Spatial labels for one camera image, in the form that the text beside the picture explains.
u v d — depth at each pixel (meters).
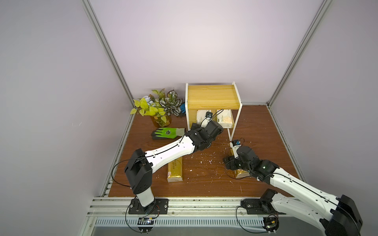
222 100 0.78
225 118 0.83
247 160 0.59
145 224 0.71
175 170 0.79
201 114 0.86
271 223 0.70
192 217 0.71
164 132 1.01
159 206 0.73
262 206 0.65
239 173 0.78
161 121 0.88
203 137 0.59
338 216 0.39
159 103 0.84
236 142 0.72
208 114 0.68
